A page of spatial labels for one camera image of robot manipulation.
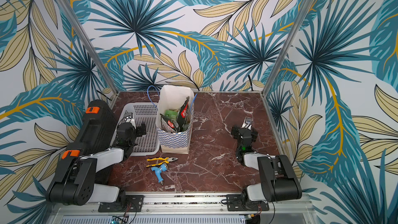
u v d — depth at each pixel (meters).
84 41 0.88
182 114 0.80
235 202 0.73
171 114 0.88
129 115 0.78
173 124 0.75
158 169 0.82
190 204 0.75
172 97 0.92
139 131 0.82
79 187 0.42
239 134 0.72
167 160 0.86
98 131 0.73
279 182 0.44
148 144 0.82
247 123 0.77
